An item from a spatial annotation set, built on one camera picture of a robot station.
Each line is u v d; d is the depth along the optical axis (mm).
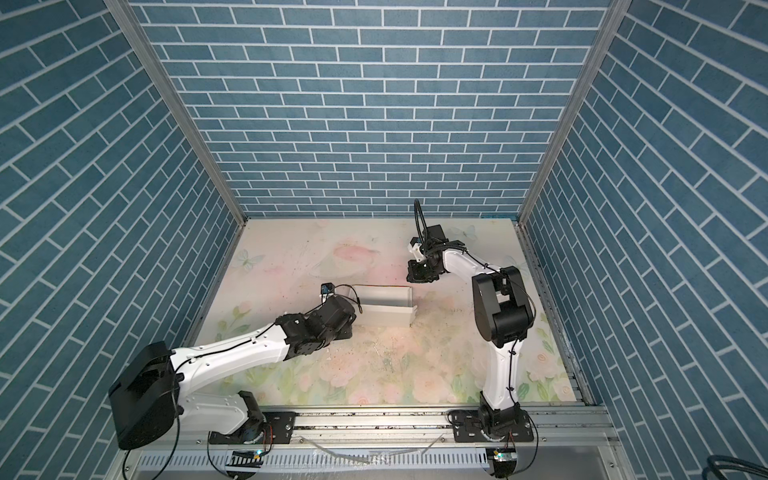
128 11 705
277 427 737
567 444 739
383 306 770
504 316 537
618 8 696
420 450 709
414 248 930
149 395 408
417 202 858
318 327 629
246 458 722
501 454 741
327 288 753
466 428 735
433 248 800
